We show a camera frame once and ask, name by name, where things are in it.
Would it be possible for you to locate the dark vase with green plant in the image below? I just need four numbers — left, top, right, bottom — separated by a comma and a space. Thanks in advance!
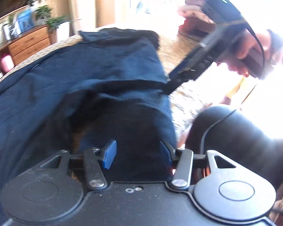
0, 14, 22, 40

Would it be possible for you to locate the wooden television cabinet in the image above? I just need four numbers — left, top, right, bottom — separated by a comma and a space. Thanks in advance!
0, 25, 51, 80

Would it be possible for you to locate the yellow curtain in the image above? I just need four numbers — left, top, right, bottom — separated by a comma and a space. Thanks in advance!
95, 0, 116, 27

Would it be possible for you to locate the navy blue garment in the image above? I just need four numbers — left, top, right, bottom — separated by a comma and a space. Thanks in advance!
0, 27, 177, 226

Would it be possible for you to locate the person's right hand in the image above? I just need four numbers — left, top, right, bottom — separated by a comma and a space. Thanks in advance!
226, 29, 274, 78

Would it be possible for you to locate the person's black trouser leg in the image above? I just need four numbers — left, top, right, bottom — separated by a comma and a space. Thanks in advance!
186, 106, 283, 189

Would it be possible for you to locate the cream standing air conditioner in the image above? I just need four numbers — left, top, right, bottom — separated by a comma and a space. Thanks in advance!
69, 0, 96, 32

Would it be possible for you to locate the pink carry case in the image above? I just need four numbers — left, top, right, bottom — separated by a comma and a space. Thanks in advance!
0, 54, 15, 73

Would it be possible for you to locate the black cable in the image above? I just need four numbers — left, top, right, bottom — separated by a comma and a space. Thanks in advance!
199, 109, 236, 156

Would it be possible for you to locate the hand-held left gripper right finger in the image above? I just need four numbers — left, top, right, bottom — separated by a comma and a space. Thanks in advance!
159, 141, 238, 191

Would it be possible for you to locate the stack of folded clothes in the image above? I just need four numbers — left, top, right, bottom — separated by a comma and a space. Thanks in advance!
178, 0, 217, 37

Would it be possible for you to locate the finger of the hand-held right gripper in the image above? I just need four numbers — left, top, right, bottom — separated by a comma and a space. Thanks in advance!
163, 60, 201, 95

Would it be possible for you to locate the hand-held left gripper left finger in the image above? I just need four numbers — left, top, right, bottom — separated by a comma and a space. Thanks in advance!
39, 140, 117, 191

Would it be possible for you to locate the white square planter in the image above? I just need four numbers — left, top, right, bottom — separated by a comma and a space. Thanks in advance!
55, 21, 71, 41

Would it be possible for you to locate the blue picture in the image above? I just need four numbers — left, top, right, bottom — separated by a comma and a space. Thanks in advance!
16, 8, 35, 32

